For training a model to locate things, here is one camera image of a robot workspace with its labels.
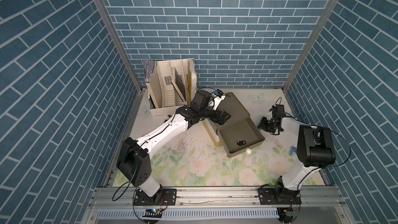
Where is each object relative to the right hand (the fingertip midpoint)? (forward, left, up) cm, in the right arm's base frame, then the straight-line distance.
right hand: (261, 125), depth 99 cm
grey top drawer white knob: (-25, +14, +16) cm, 33 cm away
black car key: (-20, +17, +13) cm, 29 cm away
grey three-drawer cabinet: (-16, +18, +14) cm, 27 cm away
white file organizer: (+13, +67, +8) cm, 68 cm away
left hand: (-9, +24, +22) cm, 34 cm away
